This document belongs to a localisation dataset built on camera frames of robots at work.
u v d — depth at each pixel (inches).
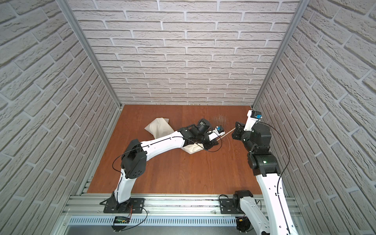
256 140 18.9
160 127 39.1
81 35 31.4
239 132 23.2
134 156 20.4
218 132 28.0
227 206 29.1
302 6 27.2
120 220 28.4
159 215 28.4
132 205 28.6
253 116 22.0
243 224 27.6
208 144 29.1
